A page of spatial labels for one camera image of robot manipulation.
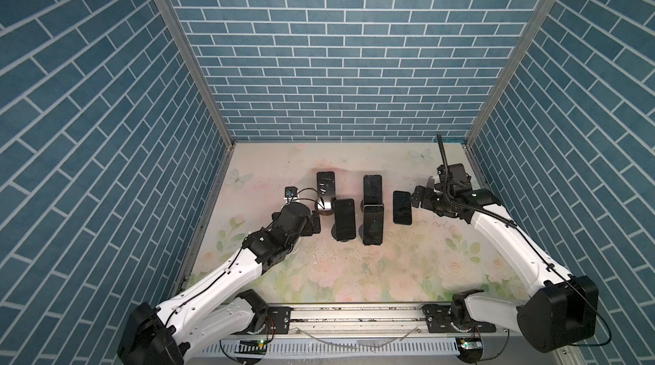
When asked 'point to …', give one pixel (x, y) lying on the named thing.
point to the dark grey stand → (333, 233)
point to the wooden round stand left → (321, 211)
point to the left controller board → (252, 347)
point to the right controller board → (470, 349)
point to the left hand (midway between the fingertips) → (307, 214)
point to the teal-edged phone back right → (373, 189)
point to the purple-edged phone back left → (326, 190)
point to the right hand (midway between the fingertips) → (420, 197)
